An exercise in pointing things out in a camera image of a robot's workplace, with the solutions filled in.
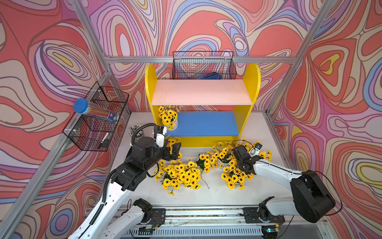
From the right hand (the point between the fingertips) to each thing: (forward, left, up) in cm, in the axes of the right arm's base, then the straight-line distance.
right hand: (249, 160), depth 89 cm
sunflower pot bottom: (-1, -7, +8) cm, 11 cm away
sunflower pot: (-15, +14, +10) cm, 23 cm away
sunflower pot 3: (+17, +47, +25) cm, 56 cm away
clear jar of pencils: (+13, +66, +14) cm, 68 cm away
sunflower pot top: (+7, +47, +13) cm, 49 cm away
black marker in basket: (+1, +79, +23) cm, 83 cm away
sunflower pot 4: (-12, +46, +10) cm, 49 cm away
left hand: (-2, +43, +26) cm, 50 cm away
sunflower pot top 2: (-6, +27, +11) cm, 30 cm away
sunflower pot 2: (-1, +18, +10) cm, 20 cm away
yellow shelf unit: (+47, +17, -6) cm, 51 cm away
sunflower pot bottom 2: (-13, +37, +11) cm, 40 cm away
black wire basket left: (+9, +86, +24) cm, 90 cm away
